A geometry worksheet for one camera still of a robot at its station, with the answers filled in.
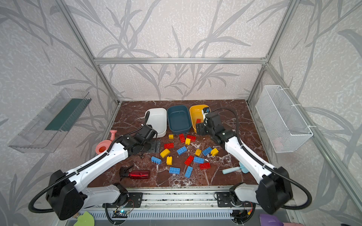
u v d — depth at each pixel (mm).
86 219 678
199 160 866
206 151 910
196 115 1125
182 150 912
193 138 976
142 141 607
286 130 610
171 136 969
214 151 890
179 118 1087
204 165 844
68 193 381
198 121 1044
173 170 825
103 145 823
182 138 964
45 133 640
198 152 906
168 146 929
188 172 830
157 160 861
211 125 619
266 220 671
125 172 824
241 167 826
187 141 946
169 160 857
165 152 897
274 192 392
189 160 865
